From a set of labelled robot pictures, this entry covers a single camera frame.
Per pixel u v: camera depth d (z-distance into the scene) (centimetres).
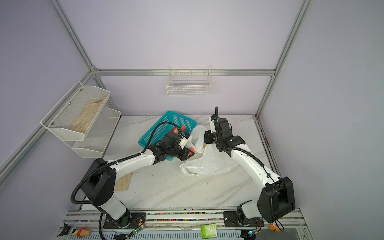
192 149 84
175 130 105
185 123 108
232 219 73
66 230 69
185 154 75
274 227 70
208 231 69
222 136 62
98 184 45
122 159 51
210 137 72
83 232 69
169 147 69
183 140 78
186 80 95
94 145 90
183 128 108
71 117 75
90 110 82
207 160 79
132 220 73
